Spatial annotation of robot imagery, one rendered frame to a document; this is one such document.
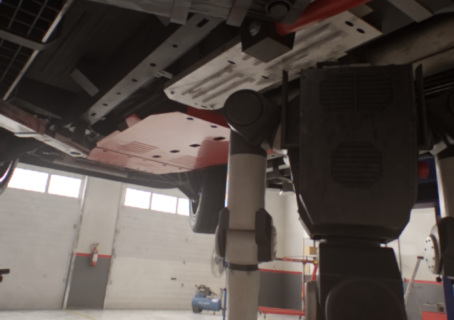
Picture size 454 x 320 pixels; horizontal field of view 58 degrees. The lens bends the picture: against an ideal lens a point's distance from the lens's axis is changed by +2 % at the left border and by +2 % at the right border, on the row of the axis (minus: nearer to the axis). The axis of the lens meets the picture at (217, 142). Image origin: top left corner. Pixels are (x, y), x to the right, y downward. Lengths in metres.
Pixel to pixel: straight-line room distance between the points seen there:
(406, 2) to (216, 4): 0.51
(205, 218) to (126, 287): 8.09
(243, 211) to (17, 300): 9.44
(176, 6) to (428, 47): 0.98
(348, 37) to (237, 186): 0.53
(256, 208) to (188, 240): 10.90
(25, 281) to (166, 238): 3.55
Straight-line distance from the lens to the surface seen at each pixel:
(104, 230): 10.58
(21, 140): 2.77
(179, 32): 1.21
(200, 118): 1.71
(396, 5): 1.14
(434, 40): 1.54
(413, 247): 11.45
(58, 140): 1.92
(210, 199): 2.90
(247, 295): 0.89
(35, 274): 10.21
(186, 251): 11.73
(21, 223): 10.13
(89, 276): 10.50
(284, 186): 2.47
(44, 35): 1.37
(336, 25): 1.13
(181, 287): 11.69
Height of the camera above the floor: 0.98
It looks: 18 degrees up
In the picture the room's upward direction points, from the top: 4 degrees clockwise
